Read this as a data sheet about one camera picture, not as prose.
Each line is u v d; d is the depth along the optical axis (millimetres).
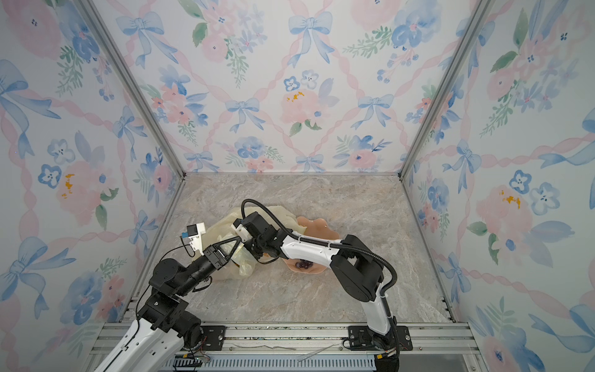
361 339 732
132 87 859
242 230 766
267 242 660
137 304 820
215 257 595
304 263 852
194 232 627
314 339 751
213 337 733
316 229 968
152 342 517
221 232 778
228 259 635
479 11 689
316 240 558
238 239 664
